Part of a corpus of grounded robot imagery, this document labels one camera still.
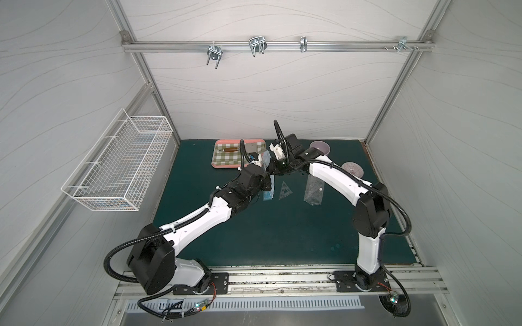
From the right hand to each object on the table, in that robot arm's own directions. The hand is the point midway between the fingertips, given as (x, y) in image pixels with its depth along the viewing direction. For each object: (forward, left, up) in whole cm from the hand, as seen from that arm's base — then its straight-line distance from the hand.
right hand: (265, 169), depth 85 cm
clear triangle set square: (+1, -10, -20) cm, 22 cm away
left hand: (-5, -2, +3) cm, 6 cm away
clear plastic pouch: (+1, -24, -18) cm, 30 cm away
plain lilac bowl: (+28, -30, -14) cm, 43 cm away
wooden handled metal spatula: (+28, +23, -18) cm, 40 cm away
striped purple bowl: (+14, -45, -16) cm, 50 cm away
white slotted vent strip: (-48, +29, -20) cm, 60 cm away
